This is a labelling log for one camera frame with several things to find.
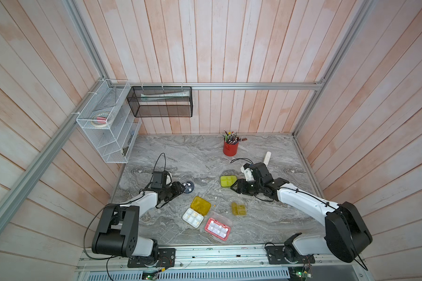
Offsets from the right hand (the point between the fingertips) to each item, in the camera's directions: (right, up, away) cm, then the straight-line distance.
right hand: (233, 187), depth 86 cm
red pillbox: (-8, -19, -5) cm, 21 cm away
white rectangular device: (+23, +14, +18) cm, 32 cm away
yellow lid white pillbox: (-20, -14, -2) cm, 24 cm away
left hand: (-27, -4, +6) cm, 28 cm away
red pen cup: (0, +19, +18) cm, 26 cm away
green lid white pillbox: (-2, +1, +10) cm, 10 cm away
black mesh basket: (-41, +48, +18) cm, 66 cm away
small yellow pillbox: (+3, -12, +1) cm, 12 cm away
